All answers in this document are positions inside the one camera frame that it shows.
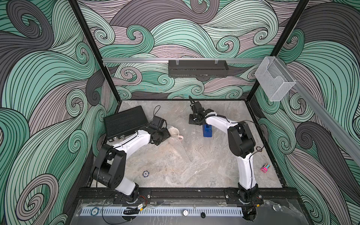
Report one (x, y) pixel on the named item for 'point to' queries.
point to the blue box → (207, 131)
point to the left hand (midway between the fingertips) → (167, 135)
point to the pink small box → (265, 168)
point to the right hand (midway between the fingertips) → (189, 121)
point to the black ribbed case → (122, 123)
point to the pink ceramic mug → (174, 133)
